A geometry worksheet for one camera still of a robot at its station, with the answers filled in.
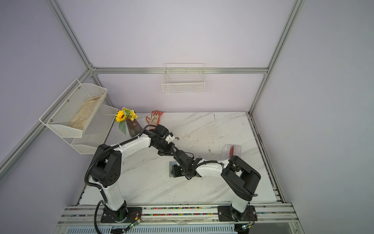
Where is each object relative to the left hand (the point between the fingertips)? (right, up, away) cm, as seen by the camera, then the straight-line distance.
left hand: (174, 155), depth 89 cm
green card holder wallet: (-2, -5, +2) cm, 6 cm away
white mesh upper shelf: (-56, +25, -10) cm, 62 cm away
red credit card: (+36, +2, +4) cm, 37 cm away
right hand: (-2, -11, -3) cm, 11 cm away
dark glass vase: (-28, +18, +7) cm, 34 cm away
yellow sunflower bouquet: (-31, +25, -3) cm, 40 cm away
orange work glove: (-18, +24, +23) cm, 38 cm away
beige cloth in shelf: (-50, +22, -12) cm, 56 cm away
